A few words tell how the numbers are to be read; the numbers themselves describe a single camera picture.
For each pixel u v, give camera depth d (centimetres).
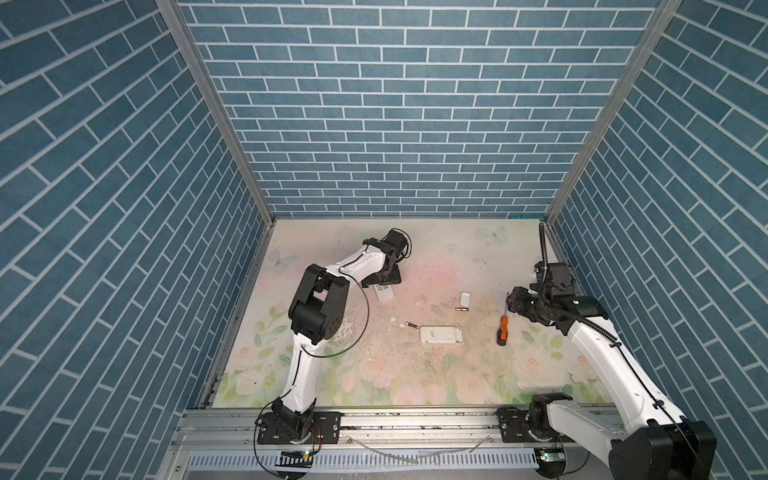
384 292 99
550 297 61
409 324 91
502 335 88
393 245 81
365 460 74
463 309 95
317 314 55
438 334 89
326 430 73
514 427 74
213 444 72
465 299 99
